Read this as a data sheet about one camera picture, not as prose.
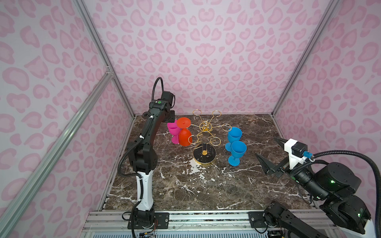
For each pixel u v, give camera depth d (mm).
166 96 718
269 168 449
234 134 912
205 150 951
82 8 687
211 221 749
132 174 559
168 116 786
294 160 424
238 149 847
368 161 344
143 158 545
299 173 430
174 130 932
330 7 697
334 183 349
